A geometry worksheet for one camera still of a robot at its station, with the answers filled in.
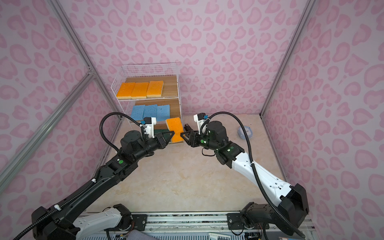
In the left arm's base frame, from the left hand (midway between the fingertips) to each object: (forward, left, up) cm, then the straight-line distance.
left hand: (174, 130), depth 67 cm
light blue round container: (+23, -47, -32) cm, 61 cm away
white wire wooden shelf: (+46, +8, +2) cm, 46 cm away
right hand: (-1, -4, -2) cm, 4 cm away
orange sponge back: (+4, 0, -1) cm, 4 cm away
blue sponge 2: (+22, +17, -9) cm, 29 cm away
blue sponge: (+22, +25, -9) cm, 34 cm away
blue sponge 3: (+20, +9, -9) cm, 23 cm away
